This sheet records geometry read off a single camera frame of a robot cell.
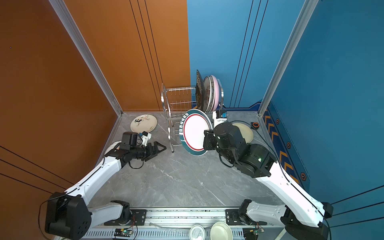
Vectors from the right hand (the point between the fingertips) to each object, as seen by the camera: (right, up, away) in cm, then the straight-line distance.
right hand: (202, 132), depth 60 cm
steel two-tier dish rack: (-14, +16, +28) cm, 36 cm away
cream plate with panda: (-42, +5, +52) cm, 67 cm away
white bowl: (+9, -47, +9) cm, 49 cm away
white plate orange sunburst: (-60, -11, +39) cm, 72 cm away
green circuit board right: (+27, -47, +9) cm, 55 cm away
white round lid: (-2, -44, +4) cm, 44 cm away
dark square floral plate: (0, +21, +26) cm, 34 cm away
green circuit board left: (-38, -48, +10) cm, 62 cm away
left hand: (-21, -10, +21) cm, 32 cm away
